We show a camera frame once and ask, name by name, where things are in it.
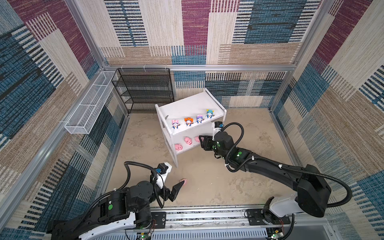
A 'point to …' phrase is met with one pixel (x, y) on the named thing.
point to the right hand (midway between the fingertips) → (202, 139)
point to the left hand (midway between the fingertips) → (176, 174)
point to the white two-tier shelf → (183, 120)
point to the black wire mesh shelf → (141, 89)
